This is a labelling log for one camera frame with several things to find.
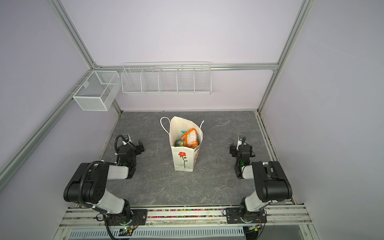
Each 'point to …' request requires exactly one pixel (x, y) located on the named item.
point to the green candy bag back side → (179, 143)
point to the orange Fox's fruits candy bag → (190, 138)
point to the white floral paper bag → (184, 158)
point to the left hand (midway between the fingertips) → (133, 142)
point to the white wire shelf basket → (167, 77)
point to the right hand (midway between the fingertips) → (242, 144)
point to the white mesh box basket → (101, 91)
